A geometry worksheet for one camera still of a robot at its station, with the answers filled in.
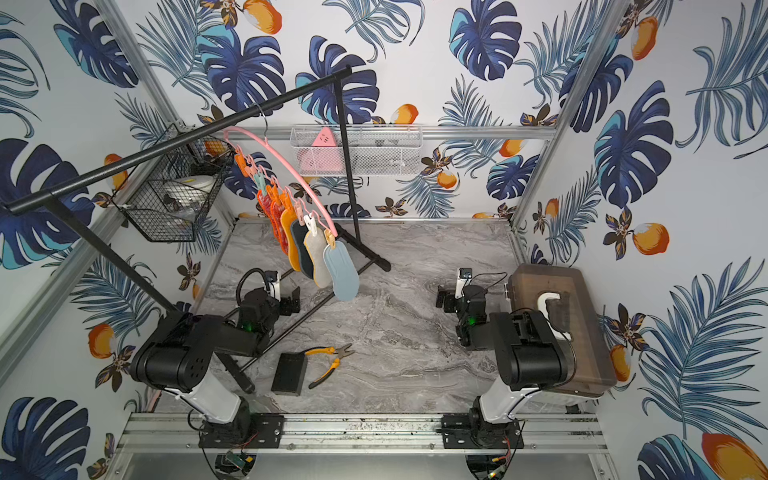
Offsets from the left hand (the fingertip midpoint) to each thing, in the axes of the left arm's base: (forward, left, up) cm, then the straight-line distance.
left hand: (282, 283), depth 94 cm
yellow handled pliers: (-18, -20, -7) cm, 28 cm away
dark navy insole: (0, -11, +24) cm, 26 cm away
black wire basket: (+5, +30, +29) cm, 42 cm away
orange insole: (+2, -7, +27) cm, 28 cm away
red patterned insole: (+5, -4, +27) cm, 28 cm away
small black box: (-26, -8, -5) cm, 28 cm away
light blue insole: (-5, -22, +16) cm, 27 cm away
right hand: (+5, -56, -2) cm, 56 cm away
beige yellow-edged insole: (-3, -15, +22) cm, 27 cm away
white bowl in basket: (+10, +21, +27) cm, 36 cm away
